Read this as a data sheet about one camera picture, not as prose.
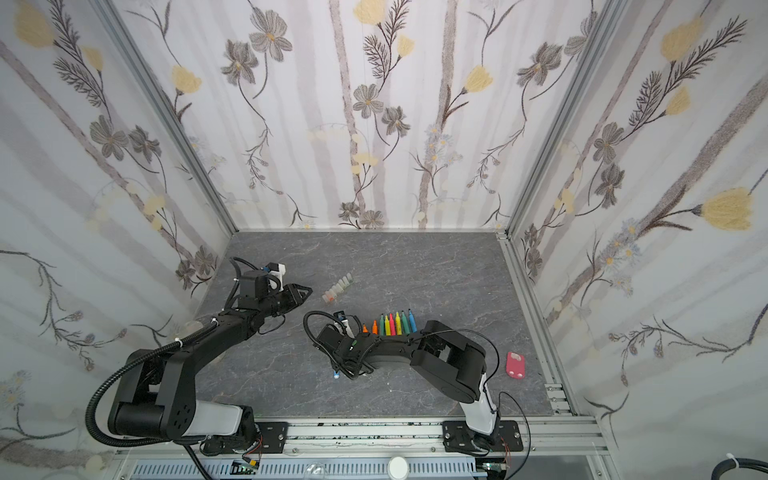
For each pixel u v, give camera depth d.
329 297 1.01
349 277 1.05
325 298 1.00
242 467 0.72
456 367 0.48
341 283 1.04
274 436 0.74
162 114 0.84
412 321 0.95
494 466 0.71
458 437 0.73
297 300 0.79
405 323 0.94
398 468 0.62
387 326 0.93
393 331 0.93
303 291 0.86
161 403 0.43
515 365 0.85
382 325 0.93
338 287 1.03
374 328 0.93
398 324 0.94
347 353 0.68
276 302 0.77
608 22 0.69
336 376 0.83
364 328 0.93
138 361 0.43
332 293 1.01
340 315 0.80
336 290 1.02
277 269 0.84
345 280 1.04
